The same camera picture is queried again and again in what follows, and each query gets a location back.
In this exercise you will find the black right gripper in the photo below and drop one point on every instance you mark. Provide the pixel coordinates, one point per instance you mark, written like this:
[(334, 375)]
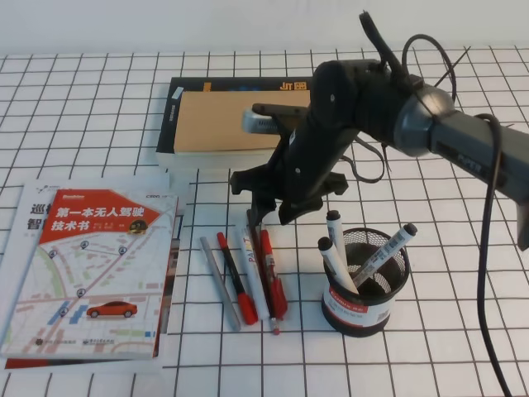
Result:
[(313, 139)]

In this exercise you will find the red gel pen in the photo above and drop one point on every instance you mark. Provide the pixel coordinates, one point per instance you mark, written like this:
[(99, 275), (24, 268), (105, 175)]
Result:
[(275, 287)]

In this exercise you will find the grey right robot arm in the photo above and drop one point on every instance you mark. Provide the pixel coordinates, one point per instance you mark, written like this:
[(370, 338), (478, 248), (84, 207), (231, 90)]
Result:
[(417, 119)]

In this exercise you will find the grey pen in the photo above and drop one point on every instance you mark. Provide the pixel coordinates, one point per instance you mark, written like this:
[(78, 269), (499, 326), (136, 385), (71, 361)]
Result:
[(220, 285)]

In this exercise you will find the black mesh pen holder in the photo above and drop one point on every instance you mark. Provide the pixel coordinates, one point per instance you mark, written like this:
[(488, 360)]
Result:
[(367, 311)]

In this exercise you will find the white paint marker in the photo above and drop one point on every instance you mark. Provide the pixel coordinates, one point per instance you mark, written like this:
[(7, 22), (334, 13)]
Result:
[(252, 272)]

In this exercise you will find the white marker back left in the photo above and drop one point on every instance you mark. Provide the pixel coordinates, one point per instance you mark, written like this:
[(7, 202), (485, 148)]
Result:
[(335, 232)]

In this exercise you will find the white marker front left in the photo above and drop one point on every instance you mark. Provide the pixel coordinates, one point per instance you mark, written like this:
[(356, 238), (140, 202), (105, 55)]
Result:
[(333, 260)]

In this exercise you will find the red and black marker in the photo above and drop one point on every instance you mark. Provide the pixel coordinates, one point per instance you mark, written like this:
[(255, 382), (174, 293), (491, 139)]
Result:
[(245, 302)]

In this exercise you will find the tan kraft notebook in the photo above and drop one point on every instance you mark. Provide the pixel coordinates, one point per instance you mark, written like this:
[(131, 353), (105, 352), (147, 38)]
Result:
[(213, 121)]

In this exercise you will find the thick black book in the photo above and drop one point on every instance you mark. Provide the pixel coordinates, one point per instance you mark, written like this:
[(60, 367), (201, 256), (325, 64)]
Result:
[(170, 159)]

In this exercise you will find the dark red pencil with eraser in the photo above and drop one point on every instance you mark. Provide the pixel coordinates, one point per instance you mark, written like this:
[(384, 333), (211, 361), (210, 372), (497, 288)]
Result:
[(255, 234)]

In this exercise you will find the white marker right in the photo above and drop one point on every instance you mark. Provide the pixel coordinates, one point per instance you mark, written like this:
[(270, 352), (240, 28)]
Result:
[(389, 249)]

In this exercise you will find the orange self-driving car book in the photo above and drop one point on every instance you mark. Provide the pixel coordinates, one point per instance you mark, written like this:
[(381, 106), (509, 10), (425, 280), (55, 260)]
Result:
[(91, 277)]

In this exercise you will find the white booklet under book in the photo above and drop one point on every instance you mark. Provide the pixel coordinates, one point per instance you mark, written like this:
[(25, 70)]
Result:
[(29, 207)]

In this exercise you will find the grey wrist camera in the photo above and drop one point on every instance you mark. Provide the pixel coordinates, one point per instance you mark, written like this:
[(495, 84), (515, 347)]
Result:
[(264, 118)]

